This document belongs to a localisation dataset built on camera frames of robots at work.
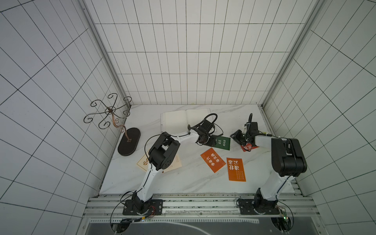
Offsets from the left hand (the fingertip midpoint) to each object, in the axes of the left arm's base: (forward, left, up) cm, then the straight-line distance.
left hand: (211, 145), depth 96 cm
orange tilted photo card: (-11, -2, -2) cm, 12 cm away
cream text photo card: (-13, +23, -1) cm, 27 cm away
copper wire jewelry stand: (+6, +56, 0) cm, 56 cm away
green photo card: (+2, -8, -1) cm, 8 cm away
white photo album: (+19, +25, 0) cm, 31 cm away
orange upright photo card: (-16, -13, 0) cm, 20 cm away
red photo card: (-1, -25, -2) cm, 25 cm away
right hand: (+9, -16, +1) cm, 18 cm away
